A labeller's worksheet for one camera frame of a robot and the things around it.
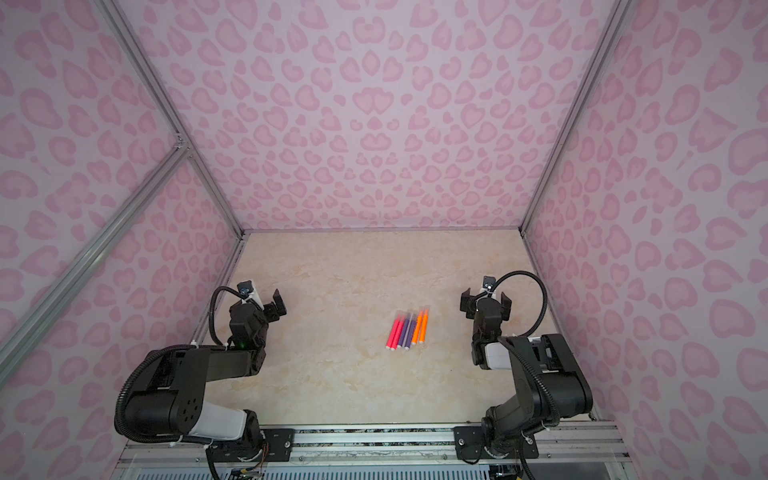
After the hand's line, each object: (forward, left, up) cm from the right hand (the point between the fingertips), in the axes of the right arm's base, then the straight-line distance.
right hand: (488, 288), depth 91 cm
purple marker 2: (-10, +24, -9) cm, 27 cm away
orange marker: (-9, +21, -8) cm, 25 cm away
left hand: (-3, +68, +2) cm, 68 cm away
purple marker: (-10, +26, -9) cm, 29 cm away
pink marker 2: (-11, +28, -9) cm, 31 cm away
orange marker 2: (-9, +19, -8) cm, 23 cm away
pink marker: (-10, +29, -9) cm, 32 cm away
